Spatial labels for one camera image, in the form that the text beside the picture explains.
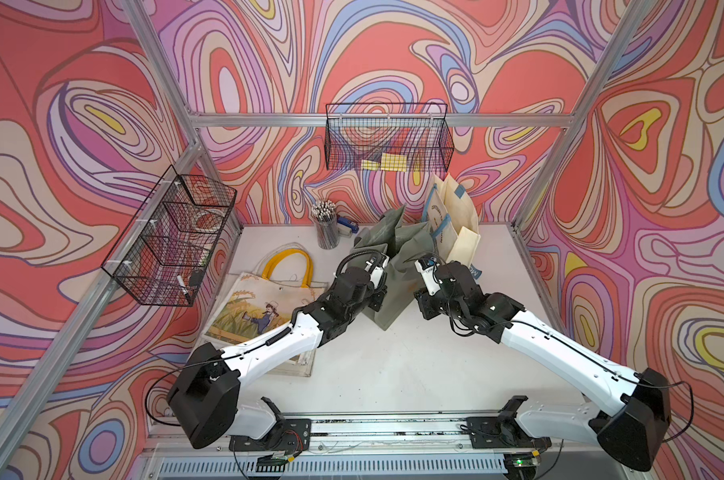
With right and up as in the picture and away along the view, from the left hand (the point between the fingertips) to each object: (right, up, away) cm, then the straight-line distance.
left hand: (387, 278), depth 80 cm
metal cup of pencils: (-20, +20, +19) cm, 34 cm away
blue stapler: (-13, +19, +37) cm, 44 cm away
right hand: (+9, -6, -1) cm, 11 cm away
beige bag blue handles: (+25, +22, +25) cm, 42 cm away
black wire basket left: (-57, +5, -6) cm, 58 cm away
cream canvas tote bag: (-41, -10, +15) cm, 44 cm away
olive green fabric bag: (+4, +9, -3) cm, 10 cm away
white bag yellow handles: (-33, +7, +31) cm, 46 cm away
